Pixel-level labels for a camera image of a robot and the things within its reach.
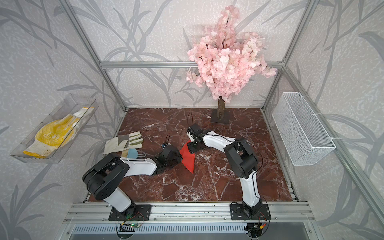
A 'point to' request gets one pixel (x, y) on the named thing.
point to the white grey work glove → (132, 140)
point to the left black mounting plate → (136, 212)
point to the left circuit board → (134, 225)
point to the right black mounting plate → (238, 212)
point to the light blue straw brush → (132, 153)
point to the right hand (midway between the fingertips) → (192, 147)
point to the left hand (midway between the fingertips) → (184, 156)
